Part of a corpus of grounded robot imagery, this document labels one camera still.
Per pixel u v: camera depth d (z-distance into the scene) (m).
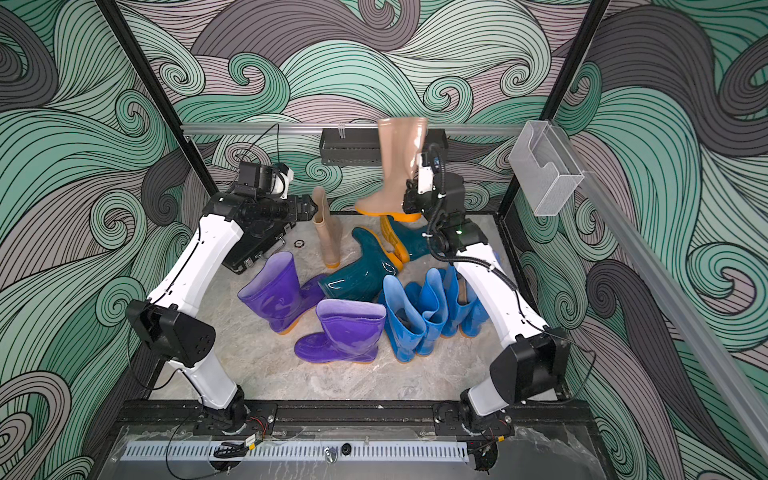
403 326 0.62
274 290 0.77
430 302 0.68
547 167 0.78
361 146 1.00
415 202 0.65
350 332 0.66
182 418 0.74
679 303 0.51
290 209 0.70
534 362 0.40
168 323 0.43
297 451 0.70
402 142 0.74
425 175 0.62
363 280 0.92
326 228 0.86
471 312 0.73
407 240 1.06
